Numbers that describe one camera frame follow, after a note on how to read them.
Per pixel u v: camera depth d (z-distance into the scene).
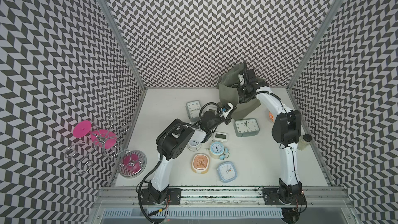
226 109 0.74
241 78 0.89
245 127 0.94
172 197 0.72
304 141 0.83
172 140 0.55
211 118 0.72
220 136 0.99
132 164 0.80
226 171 0.78
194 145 0.85
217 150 0.84
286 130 0.57
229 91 0.91
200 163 0.81
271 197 0.73
